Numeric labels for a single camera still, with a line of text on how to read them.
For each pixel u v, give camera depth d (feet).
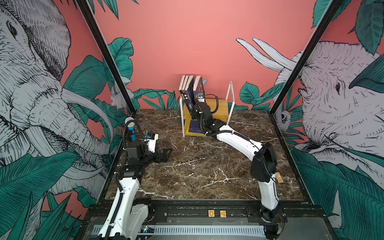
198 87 2.63
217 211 2.45
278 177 2.82
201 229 2.31
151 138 2.21
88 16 2.34
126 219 1.45
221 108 2.24
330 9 2.31
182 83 2.58
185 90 2.48
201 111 2.01
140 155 1.98
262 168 1.65
